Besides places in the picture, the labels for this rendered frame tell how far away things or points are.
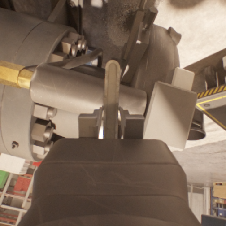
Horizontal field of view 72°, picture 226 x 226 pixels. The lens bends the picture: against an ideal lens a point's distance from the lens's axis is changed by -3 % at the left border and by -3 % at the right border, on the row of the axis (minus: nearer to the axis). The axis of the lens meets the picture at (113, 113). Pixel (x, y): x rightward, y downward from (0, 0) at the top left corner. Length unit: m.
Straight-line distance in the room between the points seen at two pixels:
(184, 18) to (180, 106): 0.85
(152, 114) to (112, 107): 0.13
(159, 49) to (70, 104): 0.28
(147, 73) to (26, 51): 0.34
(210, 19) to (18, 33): 0.94
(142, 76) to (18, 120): 0.36
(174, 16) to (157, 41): 0.62
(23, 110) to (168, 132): 0.38
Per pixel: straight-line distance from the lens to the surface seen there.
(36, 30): 0.60
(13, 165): 4.40
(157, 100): 0.28
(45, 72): 0.29
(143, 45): 0.40
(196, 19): 1.11
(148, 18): 0.40
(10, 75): 0.33
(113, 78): 0.15
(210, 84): 1.27
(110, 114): 0.16
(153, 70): 0.41
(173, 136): 0.29
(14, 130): 0.54
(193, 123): 1.49
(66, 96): 0.28
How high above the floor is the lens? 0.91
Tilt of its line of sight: 24 degrees down
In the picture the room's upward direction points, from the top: 167 degrees counter-clockwise
